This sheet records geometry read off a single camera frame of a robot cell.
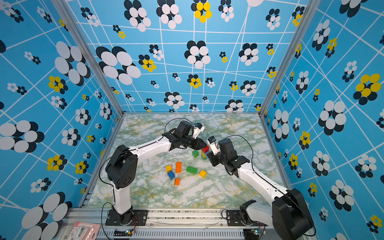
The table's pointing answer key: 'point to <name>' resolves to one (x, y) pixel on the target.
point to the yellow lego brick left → (168, 168)
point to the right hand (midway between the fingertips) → (212, 152)
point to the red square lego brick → (206, 149)
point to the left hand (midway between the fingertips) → (207, 144)
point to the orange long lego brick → (178, 167)
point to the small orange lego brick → (177, 182)
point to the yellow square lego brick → (203, 154)
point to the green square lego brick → (195, 153)
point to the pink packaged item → (82, 231)
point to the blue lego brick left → (171, 175)
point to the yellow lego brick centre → (203, 173)
